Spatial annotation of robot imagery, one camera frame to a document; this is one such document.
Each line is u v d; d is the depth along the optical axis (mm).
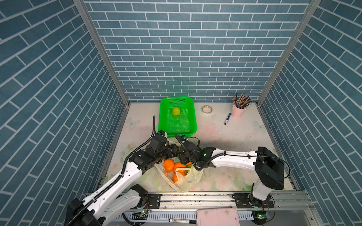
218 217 671
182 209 724
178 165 817
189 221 678
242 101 1054
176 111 1081
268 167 455
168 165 828
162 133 721
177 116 1094
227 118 1094
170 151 680
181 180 737
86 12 724
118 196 466
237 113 1081
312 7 710
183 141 720
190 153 619
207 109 1165
